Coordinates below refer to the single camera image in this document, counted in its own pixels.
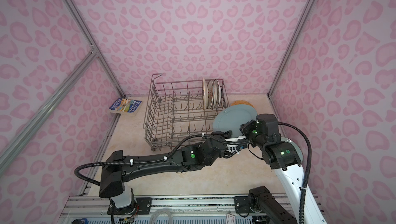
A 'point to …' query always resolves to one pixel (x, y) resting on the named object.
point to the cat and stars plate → (205, 93)
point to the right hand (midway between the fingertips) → (239, 123)
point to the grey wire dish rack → (175, 111)
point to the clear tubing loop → (162, 210)
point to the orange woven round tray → (242, 102)
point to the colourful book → (127, 105)
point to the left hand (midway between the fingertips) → (230, 128)
